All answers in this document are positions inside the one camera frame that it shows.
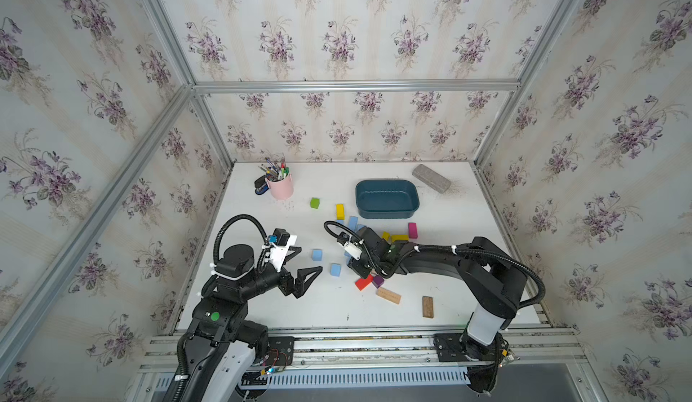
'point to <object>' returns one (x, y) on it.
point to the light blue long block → (353, 223)
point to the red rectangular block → (363, 283)
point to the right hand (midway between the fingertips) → (356, 260)
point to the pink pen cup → (282, 189)
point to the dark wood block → (427, 306)
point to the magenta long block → (413, 230)
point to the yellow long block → (386, 235)
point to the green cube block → (314, 203)
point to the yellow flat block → (400, 237)
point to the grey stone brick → (432, 178)
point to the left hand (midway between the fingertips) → (310, 259)
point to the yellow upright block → (340, 212)
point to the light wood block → (388, 295)
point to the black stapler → (260, 185)
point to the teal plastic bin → (386, 198)
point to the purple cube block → (377, 281)
